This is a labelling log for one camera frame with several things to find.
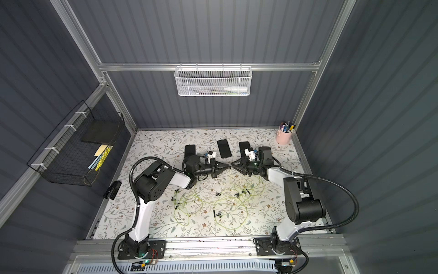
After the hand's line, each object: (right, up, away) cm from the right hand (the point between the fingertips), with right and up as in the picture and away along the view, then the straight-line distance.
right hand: (235, 165), depth 87 cm
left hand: (-1, -2, -2) cm, 3 cm away
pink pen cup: (+32, +17, +18) cm, 40 cm away
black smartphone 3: (+8, +10, +24) cm, 28 cm away
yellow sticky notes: (-62, +8, -11) cm, 63 cm away
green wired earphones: (+3, -18, +1) cm, 18 cm away
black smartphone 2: (-5, +8, +22) cm, 24 cm away
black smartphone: (-28, +7, +23) cm, 37 cm away
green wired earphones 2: (-24, -20, -1) cm, 32 cm away
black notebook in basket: (-65, +17, -5) cm, 68 cm away
